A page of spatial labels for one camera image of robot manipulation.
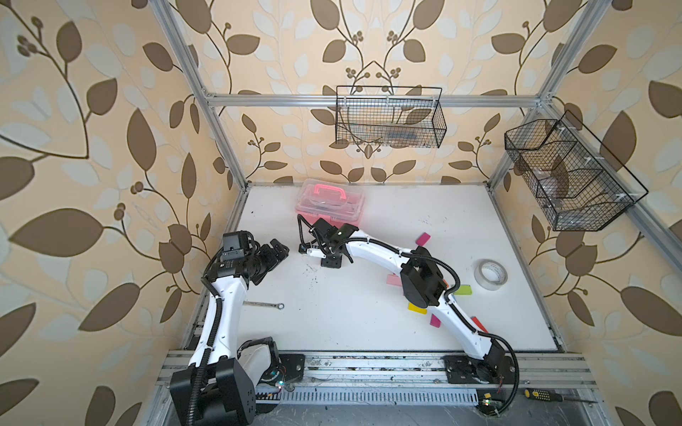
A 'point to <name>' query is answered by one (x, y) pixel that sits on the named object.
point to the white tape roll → (490, 274)
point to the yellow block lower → (416, 309)
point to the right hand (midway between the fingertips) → (330, 253)
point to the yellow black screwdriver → (549, 395)
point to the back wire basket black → (384, 116)
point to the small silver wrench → (280, 305)
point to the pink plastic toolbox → (341, 201)
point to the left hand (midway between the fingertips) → (273, 254)
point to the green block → (464, 290)
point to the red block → (485, 329)
